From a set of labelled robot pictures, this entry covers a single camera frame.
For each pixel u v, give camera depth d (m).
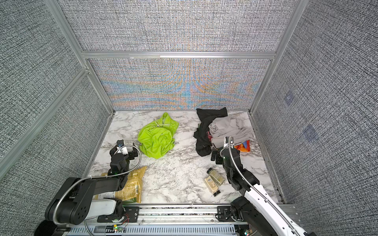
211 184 0.80
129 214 0.73
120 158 0.68
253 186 0.50
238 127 0.97
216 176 0.83
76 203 0.42
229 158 0.53
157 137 0.93
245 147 0.93
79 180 0.47
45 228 0.63
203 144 0.95
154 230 0.70
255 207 0.50
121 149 0.73
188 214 0.75
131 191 0.76
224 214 0.73
